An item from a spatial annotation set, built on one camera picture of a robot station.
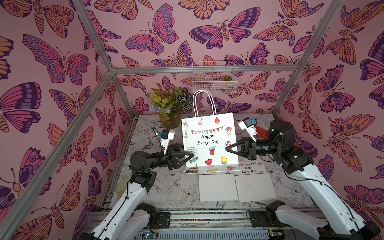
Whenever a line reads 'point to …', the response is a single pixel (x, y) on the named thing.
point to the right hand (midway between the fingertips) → (229, 149)
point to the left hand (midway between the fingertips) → (193, 155)
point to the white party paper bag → (254, 187)
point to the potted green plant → (168, 103)
